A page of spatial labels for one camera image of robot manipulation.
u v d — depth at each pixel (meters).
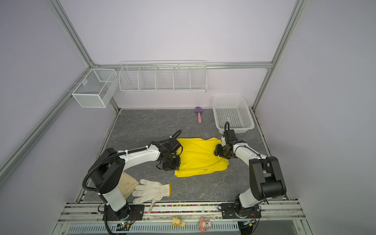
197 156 0.93
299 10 0.71
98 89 0.99
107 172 0.46
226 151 0.70
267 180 0.45
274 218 0.73
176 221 0.68
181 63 0.93
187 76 1.05
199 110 1.20
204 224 0.68
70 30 0.76
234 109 1.20
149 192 0.81
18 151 0.54
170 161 0.76
